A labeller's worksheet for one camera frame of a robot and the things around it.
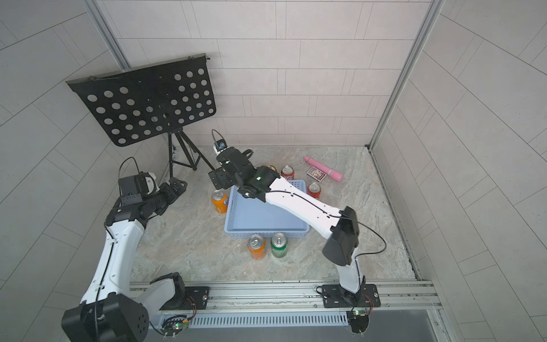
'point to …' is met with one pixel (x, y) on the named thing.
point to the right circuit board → (358, 320)
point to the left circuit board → (174, 327)
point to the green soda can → (279, 242)
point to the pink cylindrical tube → (330, 172)
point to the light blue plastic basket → (246, 216)
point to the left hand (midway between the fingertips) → (184, 185)
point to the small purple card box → (316, 173)
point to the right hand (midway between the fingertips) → (224, 168)
